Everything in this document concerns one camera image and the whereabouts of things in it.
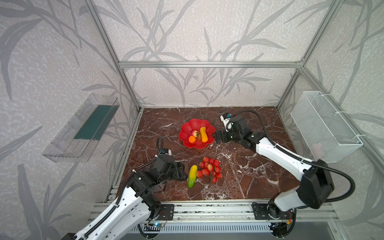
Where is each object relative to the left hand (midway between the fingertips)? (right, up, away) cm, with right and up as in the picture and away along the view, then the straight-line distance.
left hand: (182, 165), depth 76 cm
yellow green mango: (+5, -8, +6) cm, 11 cm away
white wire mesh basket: (+64, +16, -13) cm, 67 cm away
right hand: (+20, +18, +8) cm, 28 cm away
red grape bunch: (+15, -3, +5) cm, 16 cm away
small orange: (+4, +10, +22) cm, 24 cm away
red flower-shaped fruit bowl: (+5, +20, +32) cm, 38 cm away
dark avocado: (+1, -8, +5) cm, 10 cm away
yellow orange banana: (+12, +13, +26) cm, 31 cm away
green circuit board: (-12, -27, -5) cm, 30 cm away
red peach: (+6, +13, +25) cm, 29 cm away
